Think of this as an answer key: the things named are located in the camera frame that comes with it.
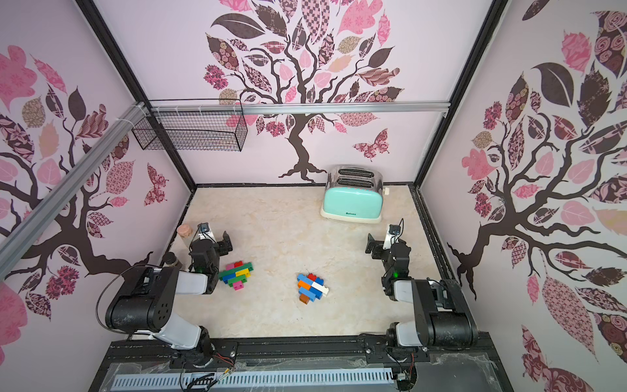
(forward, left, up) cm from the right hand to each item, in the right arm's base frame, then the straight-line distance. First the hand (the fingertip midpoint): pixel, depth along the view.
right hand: (384, 233), depth 90 cm
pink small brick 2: (-16, +54, -7) cm, 57 cm away
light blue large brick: (-14, +30, -7) cm, 34 cm away
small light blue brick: (-20, +29, -7) cm, 36 cm away
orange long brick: (-16, +31, -7) cm, 36 cm away
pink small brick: (-9, +59, -7) cm, 60 cm away
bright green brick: (-14, +56, -8) cm, 58 cm away
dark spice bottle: (-9, +78, +1) cm, 78 cm away
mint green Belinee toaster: (+16, +10, +5) cm, 20 cm away
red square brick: (-13, +28, -8) cm, 32 cm away
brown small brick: (-21, +31, -8) cm, 38 cm away
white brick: (-18, +23, -8) cm, 31 cm away
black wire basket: (+37, +74, +25) cm, 87 cm away
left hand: (+1, +65, -3) cm, 65 cm away
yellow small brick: (-11, +54, -7) cm, 55 cm away
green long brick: (-10, +56, -7) cm, 58 cm away
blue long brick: (-13, +59, -8) cm, 61 cm away
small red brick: (-8, +56, -7) cm, 57 cm away
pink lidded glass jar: (+2, +76, +2) cm, 76 cm away
